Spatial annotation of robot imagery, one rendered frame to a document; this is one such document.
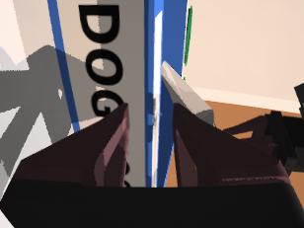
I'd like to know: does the grey scoop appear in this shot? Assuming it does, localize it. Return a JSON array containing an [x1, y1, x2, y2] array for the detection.
[[161, 60, 216, 126]]

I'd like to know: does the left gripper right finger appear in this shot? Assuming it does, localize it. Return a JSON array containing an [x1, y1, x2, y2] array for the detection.
[[173, 103, 291, 187]]

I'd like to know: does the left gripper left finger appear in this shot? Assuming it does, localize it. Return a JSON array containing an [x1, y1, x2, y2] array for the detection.
[[10, 103, 129, 187]]

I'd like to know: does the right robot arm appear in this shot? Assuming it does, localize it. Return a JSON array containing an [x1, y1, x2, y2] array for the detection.
[[283, 83, 304, 169]]

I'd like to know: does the blue dog food box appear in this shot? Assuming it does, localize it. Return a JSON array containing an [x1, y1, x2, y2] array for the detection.
[[47, 0, 189, 188]]

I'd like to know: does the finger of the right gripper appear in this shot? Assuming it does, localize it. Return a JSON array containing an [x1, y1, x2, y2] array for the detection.
[[222, 115, 267, 137], [240, 135, 274, 156]]

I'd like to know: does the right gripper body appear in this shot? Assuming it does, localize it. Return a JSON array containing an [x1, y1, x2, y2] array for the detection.
[[264, 111, 304, 177]]

